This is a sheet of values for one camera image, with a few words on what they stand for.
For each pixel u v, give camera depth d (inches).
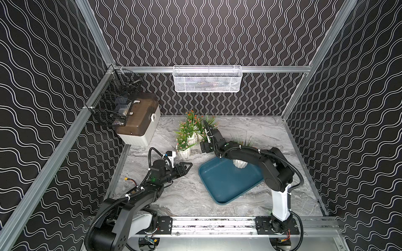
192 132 39.2
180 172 29.5
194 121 38.4
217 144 29.3
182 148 36.1
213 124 39.5
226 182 34.9
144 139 38.4
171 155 31.4
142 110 40.6
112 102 36.3
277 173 20.3
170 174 28.9
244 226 30.0
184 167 30.2
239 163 35.6
